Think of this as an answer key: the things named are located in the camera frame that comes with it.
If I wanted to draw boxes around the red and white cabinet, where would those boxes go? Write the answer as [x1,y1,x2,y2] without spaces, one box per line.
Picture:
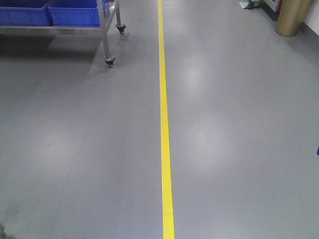
[263,0,284,13]

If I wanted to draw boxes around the green plant with gold pot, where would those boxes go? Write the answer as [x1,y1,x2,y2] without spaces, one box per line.
[276,0,309,37]

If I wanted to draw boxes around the row of blue bins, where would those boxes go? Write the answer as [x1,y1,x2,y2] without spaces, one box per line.
[0,0,110,27]

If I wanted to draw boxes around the steel rack on castors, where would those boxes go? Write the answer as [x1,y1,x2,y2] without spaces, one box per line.
[0,0,127,68]

